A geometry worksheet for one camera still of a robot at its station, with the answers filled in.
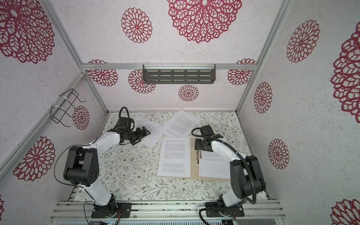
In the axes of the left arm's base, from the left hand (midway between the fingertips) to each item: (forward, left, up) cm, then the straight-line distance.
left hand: (146, 137), depth 94 cm
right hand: (-5, -37, -1) cm, 37 cm away
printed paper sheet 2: (-15, -44, -10) cm, 48 cm away
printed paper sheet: (-10, -19, -9) cm, 24 cm away
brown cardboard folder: (-18, -32, -8) cm, 38 cm away
